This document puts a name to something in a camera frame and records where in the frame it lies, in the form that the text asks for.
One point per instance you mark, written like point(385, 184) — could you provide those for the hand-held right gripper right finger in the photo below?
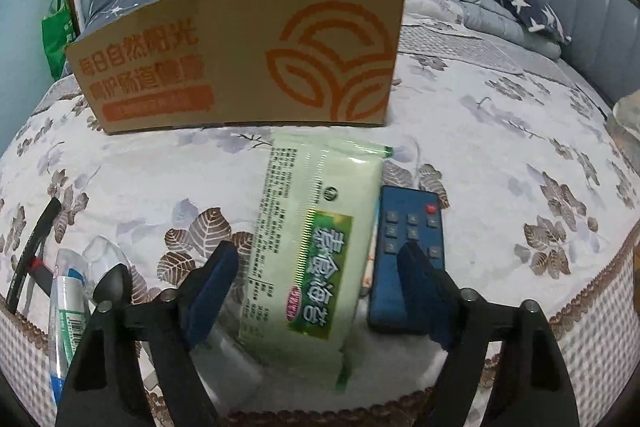
point(425, 297)

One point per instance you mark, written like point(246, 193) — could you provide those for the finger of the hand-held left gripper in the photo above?
point(37, 237)

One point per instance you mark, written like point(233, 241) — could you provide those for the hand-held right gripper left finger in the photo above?
point(215, 292)

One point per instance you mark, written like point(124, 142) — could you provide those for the blue remote control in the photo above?
point(385, 297)

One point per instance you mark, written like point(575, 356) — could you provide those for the green seaweed snack packet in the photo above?
point(310, 217)

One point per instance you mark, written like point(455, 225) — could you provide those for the printed cardboard box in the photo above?
point(225, 57)

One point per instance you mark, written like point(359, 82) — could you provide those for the clear plastic piece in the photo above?
point(102, 252)

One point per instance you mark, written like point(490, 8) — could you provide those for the green glue stick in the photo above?
point(67, 312)

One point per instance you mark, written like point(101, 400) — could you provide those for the black round object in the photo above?
point(114, 283)

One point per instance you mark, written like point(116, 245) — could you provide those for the green shopping bag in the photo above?
point(55, 37)

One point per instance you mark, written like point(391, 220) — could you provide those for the grey-blue duvet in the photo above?
point(490, 17)

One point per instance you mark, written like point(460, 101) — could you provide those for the navy pillow with white stars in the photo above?
point(525, 4)

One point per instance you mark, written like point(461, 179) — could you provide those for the grey padded headboard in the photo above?
point(590, 17)

